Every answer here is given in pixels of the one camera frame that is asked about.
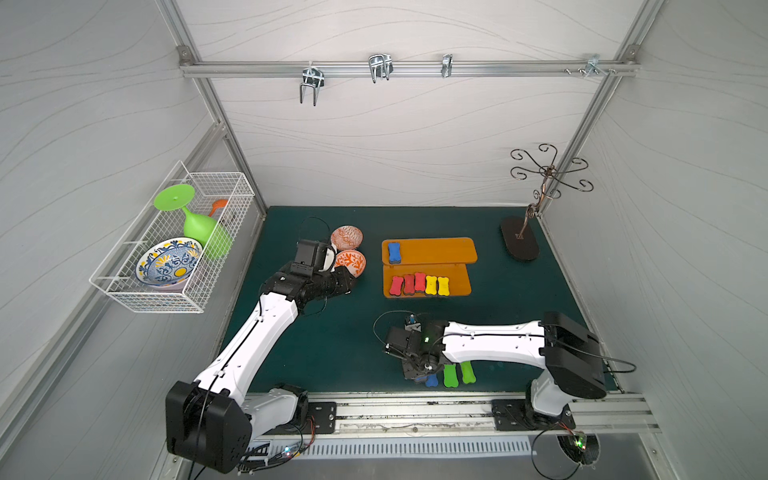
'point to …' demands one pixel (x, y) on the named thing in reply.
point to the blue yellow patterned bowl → (168, 261)
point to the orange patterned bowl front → (353, 260)
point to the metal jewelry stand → (519, 236)
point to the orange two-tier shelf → (446, 257)
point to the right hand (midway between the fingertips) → (409, 367)
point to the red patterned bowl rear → (347, 237)
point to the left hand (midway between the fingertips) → (353, 280)
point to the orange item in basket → (220, 203)
